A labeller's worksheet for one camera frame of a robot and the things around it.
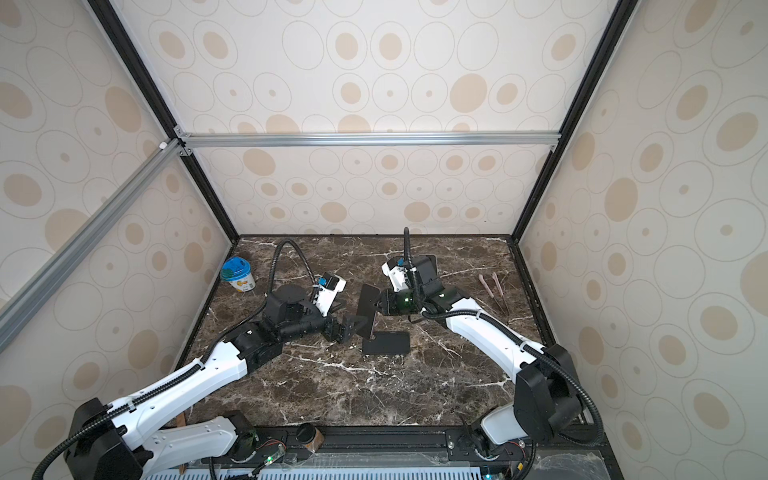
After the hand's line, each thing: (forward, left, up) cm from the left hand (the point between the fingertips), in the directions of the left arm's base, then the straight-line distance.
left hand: (363, 312), depth 71 cm
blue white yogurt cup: (+23, +44, -14) cm, 51 cm away
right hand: (+5, -2, -6) cm, 8 cm away
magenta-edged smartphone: (+6, 0, -8) cm, 10 cm away
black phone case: (+3, -5, -25) cm, 26 cm away
